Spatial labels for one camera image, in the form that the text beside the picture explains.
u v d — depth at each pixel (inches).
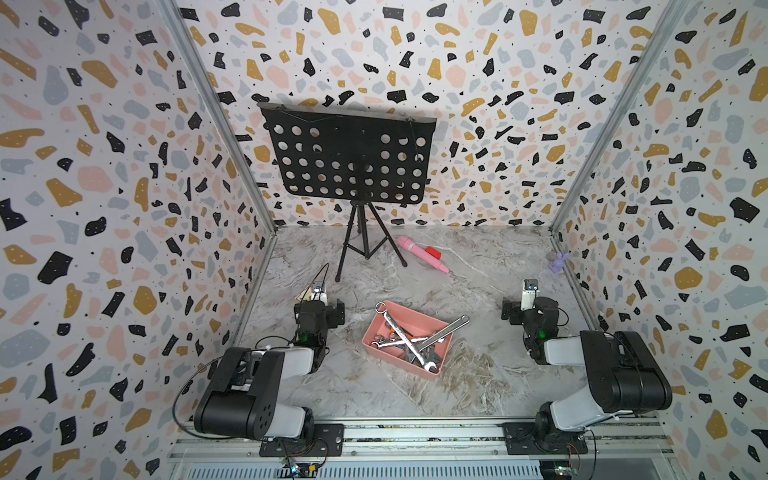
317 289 31.2
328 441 28.9
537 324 28.9
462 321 33.1
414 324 36.6
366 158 29.4
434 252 44.1
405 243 44.5
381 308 34.7
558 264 42.7
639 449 29.6
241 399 17.0
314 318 27.6
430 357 34.2
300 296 39.7
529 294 33.0
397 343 34.8
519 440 28.7
